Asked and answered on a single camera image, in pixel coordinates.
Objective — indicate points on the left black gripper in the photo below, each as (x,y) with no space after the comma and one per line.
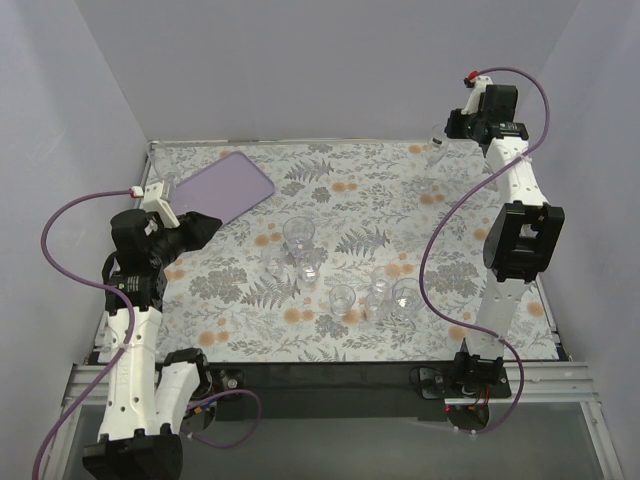
(181,230)

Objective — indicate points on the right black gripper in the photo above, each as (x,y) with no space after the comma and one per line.
(454,123)

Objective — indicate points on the clear champagne flute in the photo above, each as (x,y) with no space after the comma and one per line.
(434,152)

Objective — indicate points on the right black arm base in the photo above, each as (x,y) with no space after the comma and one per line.
(465,407)

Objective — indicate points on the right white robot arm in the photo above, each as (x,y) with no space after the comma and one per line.
(522,239)

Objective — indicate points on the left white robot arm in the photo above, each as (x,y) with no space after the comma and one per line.
(139,434)

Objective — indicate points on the purple plastic tray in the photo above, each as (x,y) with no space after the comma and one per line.
(225,190)

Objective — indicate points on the clear stemmed glass back left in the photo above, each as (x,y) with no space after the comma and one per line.
(164,163)

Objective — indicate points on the large clear tumbler centre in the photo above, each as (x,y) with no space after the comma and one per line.
(298,233)

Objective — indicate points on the large clear tumbler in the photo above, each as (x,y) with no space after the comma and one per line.
(298,233)
(407,298)

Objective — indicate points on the floral patterned tablecloth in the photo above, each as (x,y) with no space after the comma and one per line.
(367,213)

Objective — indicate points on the clear tumbler centre front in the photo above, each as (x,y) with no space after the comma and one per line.
(341,298)

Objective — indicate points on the large clear tumbler right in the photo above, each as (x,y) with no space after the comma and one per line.
(407,298)

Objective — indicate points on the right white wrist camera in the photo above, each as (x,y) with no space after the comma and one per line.
(477,85)

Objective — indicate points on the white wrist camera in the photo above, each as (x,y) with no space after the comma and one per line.
(477,85)
(156,199)

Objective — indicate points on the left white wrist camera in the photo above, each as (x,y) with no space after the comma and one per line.
(156,199)

